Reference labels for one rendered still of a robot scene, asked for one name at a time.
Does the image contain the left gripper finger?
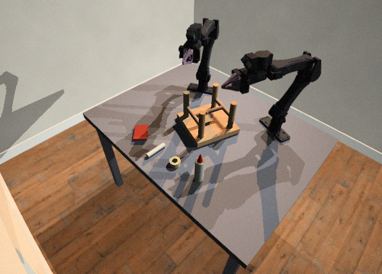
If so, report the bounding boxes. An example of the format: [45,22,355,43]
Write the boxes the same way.
[221,76,241,91]
[223,73,237,87]

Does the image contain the flat red block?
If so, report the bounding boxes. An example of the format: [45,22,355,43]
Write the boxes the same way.
[133,125,149,141]

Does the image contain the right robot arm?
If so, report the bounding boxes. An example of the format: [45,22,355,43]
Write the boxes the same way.
[183,18,219,94]

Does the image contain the brown wooden stool legs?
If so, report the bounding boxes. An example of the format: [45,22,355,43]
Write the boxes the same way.
[183,83,237,138]

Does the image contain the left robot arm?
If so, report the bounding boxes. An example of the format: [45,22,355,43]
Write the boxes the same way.
[239,50,321,142]

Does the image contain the beige roll of masking tape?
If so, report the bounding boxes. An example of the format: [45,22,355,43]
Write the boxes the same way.
[169,156,180,168]

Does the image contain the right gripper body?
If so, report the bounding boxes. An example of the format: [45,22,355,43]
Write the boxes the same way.
[178,45,200,63]

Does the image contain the cream cylinder with dark end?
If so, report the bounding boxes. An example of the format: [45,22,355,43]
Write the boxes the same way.
[146,143,165,158]

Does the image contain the white glue bottle with red cap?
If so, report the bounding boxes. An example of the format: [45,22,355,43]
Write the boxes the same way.
[194,154,205,182]

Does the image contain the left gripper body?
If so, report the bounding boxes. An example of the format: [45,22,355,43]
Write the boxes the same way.
[232,68,256,94]

